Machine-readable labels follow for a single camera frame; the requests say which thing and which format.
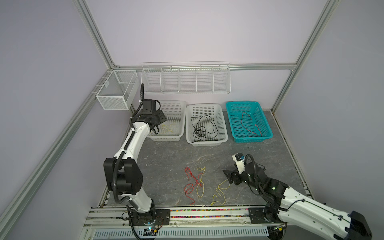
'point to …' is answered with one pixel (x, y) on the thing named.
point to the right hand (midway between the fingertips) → (230, 168)
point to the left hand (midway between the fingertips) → (161, 119)
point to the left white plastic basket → (174, 127)
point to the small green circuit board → (149, 232)
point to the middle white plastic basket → (215, 111)
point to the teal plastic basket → (248, 122)
